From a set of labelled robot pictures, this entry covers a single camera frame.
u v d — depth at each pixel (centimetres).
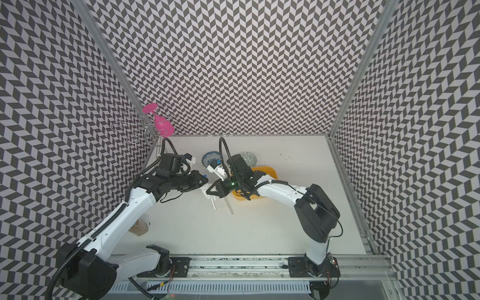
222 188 70
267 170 97
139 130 108
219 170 73
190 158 74
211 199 77
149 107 87
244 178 65
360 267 75
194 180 68
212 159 105
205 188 74
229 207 89
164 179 59
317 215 46
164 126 92
